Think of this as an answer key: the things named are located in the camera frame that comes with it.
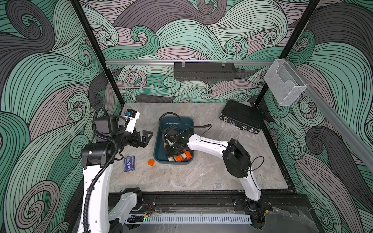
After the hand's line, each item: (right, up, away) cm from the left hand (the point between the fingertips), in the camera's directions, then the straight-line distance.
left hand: (142, 129), depth 64 cm
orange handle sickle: (+16, -19, +19) cm, 31 cm away
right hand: (+8, -18, +21) cm, 29 cm away
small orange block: (-1, -22, +22) cm, 31 cm away
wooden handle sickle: (+12, -19, +18) cm, 28 cm away
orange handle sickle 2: (+22, -18, +23) cm, 36 cm away
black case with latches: (+69, +5, +50) cm, 85 cm away
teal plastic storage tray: (+4, -19, +25) cm, 32 cm away
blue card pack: (-14, -23, +22) cm, 34 cm away
